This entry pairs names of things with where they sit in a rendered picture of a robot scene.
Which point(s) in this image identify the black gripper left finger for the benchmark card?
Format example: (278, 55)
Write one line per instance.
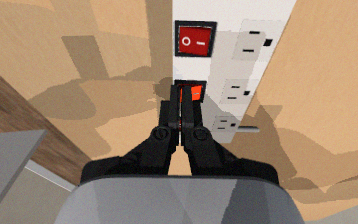
(153, 155)

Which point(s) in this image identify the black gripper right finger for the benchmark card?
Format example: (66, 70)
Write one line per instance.
(206, 156)

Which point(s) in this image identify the white power strip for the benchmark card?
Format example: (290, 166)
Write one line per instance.
(221, 48)

